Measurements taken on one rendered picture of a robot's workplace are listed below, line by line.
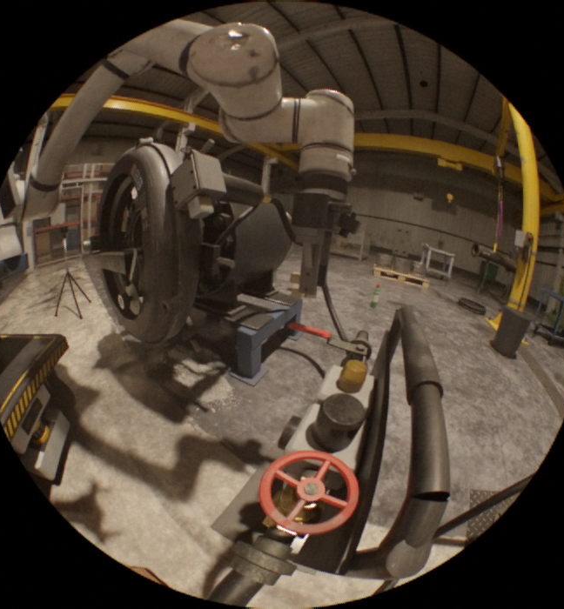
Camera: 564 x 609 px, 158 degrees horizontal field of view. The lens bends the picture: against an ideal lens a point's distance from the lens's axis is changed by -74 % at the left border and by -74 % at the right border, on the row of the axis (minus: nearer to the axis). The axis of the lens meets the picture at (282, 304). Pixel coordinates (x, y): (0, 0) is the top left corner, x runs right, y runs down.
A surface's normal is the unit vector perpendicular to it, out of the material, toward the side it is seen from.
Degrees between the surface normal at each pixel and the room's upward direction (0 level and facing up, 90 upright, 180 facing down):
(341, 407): 0
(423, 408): 45
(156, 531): 0
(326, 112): 90
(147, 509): 0
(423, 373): 26
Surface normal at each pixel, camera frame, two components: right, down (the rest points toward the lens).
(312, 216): -0.45, 0.29
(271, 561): 0.22, -0.88
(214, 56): -0.08, 0.47
